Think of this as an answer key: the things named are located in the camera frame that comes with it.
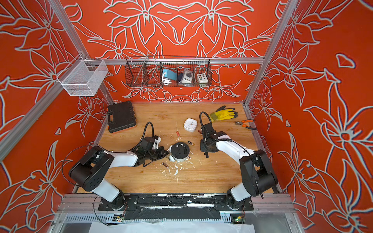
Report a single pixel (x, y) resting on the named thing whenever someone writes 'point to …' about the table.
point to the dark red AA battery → (199, 131)
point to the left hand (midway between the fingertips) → (169, 152)
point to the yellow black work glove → (221, 113)
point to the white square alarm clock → (190, 124)
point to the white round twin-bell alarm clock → (178, 151)
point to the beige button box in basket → (202, 78)
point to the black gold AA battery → (191, 143)
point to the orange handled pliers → (242, 123)
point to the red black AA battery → (165, 164)
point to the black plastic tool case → (120, 116)
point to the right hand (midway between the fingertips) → (202, 147)
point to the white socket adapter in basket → (187, 77)
